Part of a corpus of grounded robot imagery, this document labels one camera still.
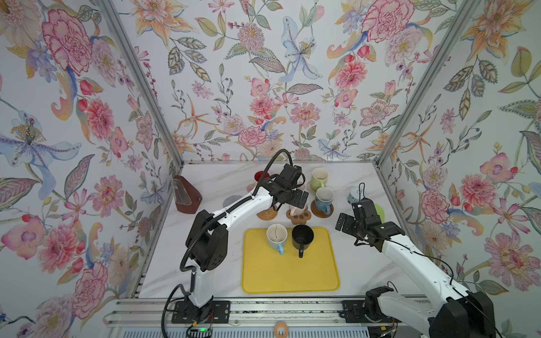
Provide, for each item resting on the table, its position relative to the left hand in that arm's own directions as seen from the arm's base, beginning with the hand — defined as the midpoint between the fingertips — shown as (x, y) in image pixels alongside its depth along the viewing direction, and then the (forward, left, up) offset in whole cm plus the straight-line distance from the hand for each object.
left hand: (299, 196), depth 87 cm
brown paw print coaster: (-1, -2, -15) cm, 16 cm away
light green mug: (+15, -12, -6) cm, 20 cm away
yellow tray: (-24, +15, -18) cm, 33 cm away
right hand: (-10, -19, -5) cm, 22 cm away
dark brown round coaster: (+1, -11, -15) cm, 18 cm away
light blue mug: (-10, +9, -13) cm, 19 cm away
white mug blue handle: (+3, -12, -6) cm, 14 cm away
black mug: (-13, -1, -10) cm, 16 cm away
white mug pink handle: (-3, +1, -7) cm, 7 cm away
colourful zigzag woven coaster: (+16, -9, -16) cm, 24 cm away
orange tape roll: (-43, +9, -15) cm, 46 cm away
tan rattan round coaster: (+1, +13, -16) cm, 20 cm away
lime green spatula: (+2, -42, -17) cm, 45 cm away
